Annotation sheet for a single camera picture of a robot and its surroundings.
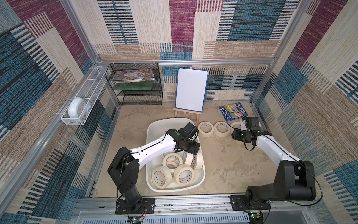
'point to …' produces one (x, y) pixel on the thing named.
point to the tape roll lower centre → (172, 160)
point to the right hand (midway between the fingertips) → (235, 132)
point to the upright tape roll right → (197, 161)
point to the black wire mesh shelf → (154, 96)
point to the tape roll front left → (161, 177)
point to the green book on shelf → (133, 85)
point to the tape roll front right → (183, 175)
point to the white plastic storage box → (155, 128)
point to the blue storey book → (234, 108)
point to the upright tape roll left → (187, 158)
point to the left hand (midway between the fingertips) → (193, 148)
